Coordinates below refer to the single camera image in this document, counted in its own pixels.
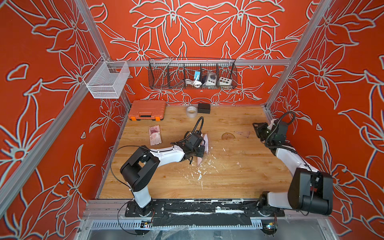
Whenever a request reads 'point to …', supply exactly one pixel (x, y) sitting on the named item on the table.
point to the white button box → (225, 81)
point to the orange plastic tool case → (147, 110)
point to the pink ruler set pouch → (205, 138)
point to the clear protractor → (228, 135)
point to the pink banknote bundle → (154, 135)
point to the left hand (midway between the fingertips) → (202, 148)
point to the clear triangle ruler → (244, 133)
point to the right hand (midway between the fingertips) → (249, 122)
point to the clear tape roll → (191, 111)
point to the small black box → (204, 108)
